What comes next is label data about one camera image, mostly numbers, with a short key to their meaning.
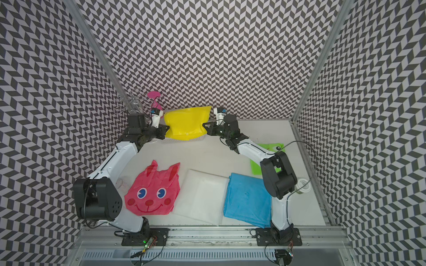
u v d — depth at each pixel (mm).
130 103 1121
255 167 943
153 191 852
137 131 658
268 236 739
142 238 669
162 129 755
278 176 515
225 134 746
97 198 433
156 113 749
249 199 824
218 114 798
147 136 714
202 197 829
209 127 811
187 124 851
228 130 707
